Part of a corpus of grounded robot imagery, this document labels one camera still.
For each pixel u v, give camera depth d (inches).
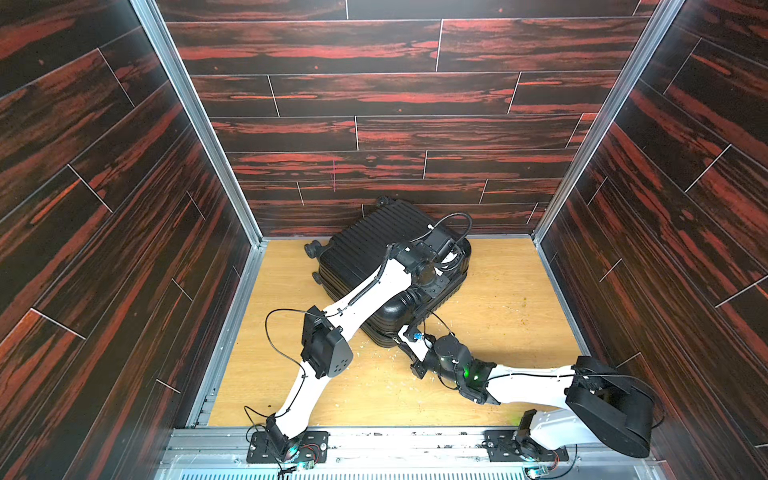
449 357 24.3
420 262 22.7
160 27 27.0
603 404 17.0
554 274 45.2
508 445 29.1
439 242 25.0
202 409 32.4
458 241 35.6
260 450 28.7
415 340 27.2
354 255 33.9
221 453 28.8
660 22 26.6
